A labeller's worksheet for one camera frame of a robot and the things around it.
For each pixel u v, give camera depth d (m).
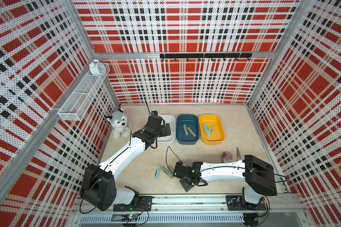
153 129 0.63
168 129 0.77
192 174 0.58
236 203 0.73
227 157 0.87
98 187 0.41
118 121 0.88
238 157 0.91
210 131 1.02
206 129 1.04
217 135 1.03
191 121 1.08
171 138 0.94
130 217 0.69
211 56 0.88
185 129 1.04
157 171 0.84
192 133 1.01
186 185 0.70
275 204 0.76
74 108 0.69
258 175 0.45
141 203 0.73
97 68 0.80
